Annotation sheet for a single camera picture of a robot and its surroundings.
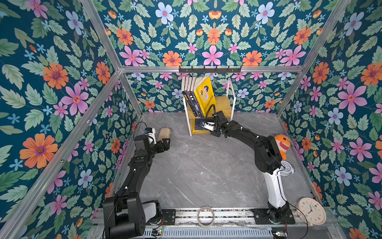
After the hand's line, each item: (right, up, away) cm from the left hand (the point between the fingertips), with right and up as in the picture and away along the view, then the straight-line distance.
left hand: (165, 136), depth 84 cm
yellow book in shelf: (+16, +4, +19) cm, 25 cm away
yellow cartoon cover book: (+24, +24, +1) cm, 33 cm away
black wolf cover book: (+15, +22, -5) cm, 27 cm away
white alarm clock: (+73, -19, +3) cm, 76 cm away
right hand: (+29, +8, +17) cm, 34 cm away
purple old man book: (+18, +21, -4) cm, 28 cm away
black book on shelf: (+13, +22, -5) cm, 26 cm away
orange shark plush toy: (+73, -5, +8) cm, 73 cm away
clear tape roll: (+27, -39, -10) cm, 49 cm away
